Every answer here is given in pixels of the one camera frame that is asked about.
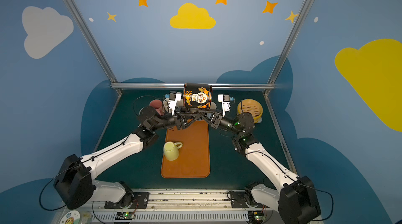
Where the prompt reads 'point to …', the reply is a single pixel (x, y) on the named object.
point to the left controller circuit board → (124, 215)
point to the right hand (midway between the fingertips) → (202, 111)
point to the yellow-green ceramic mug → (171, 150)
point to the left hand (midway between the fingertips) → (200, 115)
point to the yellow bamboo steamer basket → (252, 106)
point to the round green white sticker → (70, 217)
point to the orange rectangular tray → (193, 160)
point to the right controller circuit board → (256, 217)
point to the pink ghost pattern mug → (158, 105)
